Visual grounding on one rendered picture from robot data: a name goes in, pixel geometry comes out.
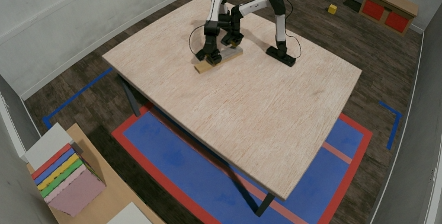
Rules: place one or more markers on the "light wooden beam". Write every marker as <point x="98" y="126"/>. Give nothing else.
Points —
<point x="205" y="65"/>

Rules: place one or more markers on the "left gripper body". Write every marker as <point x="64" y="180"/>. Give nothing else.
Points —
<point x="237" y="40"/>

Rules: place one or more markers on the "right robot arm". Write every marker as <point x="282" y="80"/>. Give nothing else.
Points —
<point x="212" y="28"/>

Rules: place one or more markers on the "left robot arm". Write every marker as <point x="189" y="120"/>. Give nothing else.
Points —
<point x="234" y="19"/>

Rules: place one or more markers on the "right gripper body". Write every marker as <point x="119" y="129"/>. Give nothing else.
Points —
<point x="215" y="57"/>

